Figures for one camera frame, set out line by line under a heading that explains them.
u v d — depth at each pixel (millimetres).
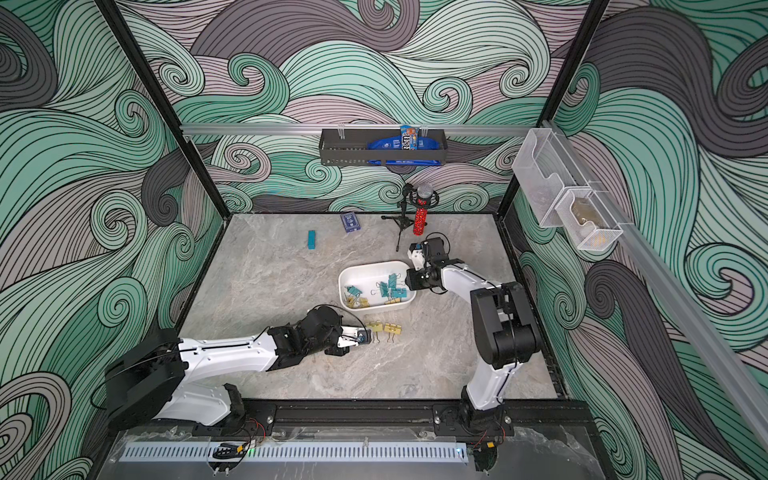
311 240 1124
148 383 416
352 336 693
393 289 976
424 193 912
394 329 865
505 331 476
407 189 979
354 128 941
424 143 923
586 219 657
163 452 697
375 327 855
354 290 941
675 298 503
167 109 893
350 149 950
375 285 1023
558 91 838
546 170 774
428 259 778
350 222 1170
